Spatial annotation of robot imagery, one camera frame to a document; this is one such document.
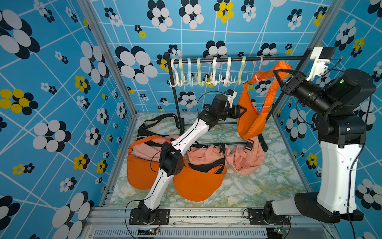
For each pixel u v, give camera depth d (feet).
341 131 1.10
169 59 2.04
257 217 2.41
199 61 2.04
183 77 2.32
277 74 1.55
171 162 1.81
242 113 2.49
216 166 2.80
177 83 2.27
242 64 2.09
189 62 2.03
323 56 1.26
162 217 2.43
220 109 2.20
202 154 3.02
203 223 2.37
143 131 3.54
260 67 2.10
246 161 2.91
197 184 2.65
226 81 2.31
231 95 2.42
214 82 2.25
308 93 1.32
